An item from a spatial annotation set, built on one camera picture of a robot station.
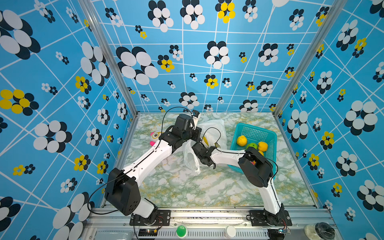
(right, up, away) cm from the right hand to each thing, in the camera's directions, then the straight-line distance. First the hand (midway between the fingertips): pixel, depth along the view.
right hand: (213, 148), depth 97 cm
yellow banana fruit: (-5, +6, -10) cm, 13 cm away
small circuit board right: (+26, -35, -29) cm, 53 cm away
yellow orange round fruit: (+31, +1, -3) cm, 31 cm away
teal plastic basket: (+29, +8, +4) cm, 31 cm away
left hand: (-9, +13, -17) cm, 23 cm away
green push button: (-18, -30, -35) cm, 49 cm away
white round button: (+4, -31, -33) cm, 46 cm away
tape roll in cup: (+41, -29, -36) cm, 62 cm away
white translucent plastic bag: (-1, +11, -12) cm, 17 cm away
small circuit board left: (-36, -38, -25) cm, 58 cm away
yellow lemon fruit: (+19, +5, -1) cm, 19 cm away
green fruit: (+25, +2, -4) cm, 25 cm away
